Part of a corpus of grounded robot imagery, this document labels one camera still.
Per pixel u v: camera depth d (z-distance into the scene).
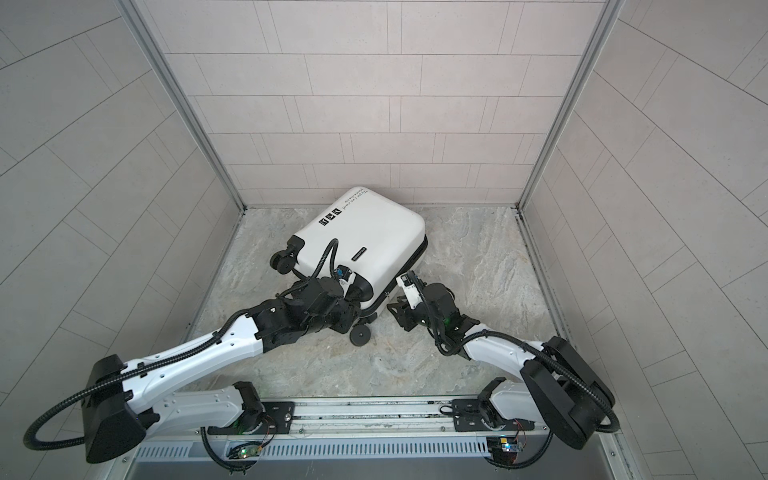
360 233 0.86
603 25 0.73
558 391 0.41
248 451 0.64
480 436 0.68
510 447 0.68
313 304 0.54
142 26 0.74
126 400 0.38
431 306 0.62
